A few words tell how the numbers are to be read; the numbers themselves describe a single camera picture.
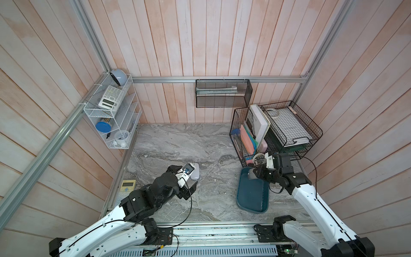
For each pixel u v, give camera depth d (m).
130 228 0.60
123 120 0.82
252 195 0.85
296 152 0.93
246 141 1.02
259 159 0.98
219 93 0.88
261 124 0.85
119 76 0.82
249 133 0.99
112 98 0.77
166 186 0.46
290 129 0.90
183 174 0.55
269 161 0.73
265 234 0.73
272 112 0.98
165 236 0.73
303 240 0.53
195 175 0.95
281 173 0.61
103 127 0.76
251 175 0.81
